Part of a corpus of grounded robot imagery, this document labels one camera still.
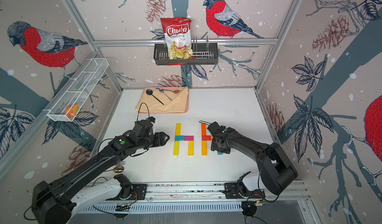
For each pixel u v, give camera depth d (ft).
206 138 3.05
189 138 3.05
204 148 2.90
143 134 1.97
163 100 3.76
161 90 3.87
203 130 3.20
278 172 1.39
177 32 2.68
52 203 1.22
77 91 2.54
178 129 3.20
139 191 2.40
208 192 2.45
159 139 2.21
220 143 2.08
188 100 3.65
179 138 3.08
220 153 2.79
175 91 3.84
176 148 2.89
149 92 3.86
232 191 2.38
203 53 3.11
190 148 2.88
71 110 2.17
